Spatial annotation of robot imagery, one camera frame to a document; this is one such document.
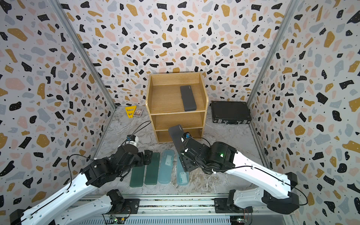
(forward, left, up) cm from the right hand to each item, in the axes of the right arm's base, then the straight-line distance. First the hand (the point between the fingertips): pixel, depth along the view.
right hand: (185, 159), depth 63 cm
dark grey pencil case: (+13, +5, +3) cm, 14 cm away
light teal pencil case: (+7, +14, -26) cm, 30 cm away
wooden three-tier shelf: (+32, +14, +6) cm, 36 cm away
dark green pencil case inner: (+4, +22, -25) cm, 33 cm away
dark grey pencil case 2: (+33, -1, +5) cm, 33 cm away
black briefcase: (+49, -33, -21) cm, 63 cm away
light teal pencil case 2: (0, +3, -26) cm, 26 cm away
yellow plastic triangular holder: (+53, +50, -24) cm, 77 cm away
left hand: (+5, +20, -5) cm, 21 cm away
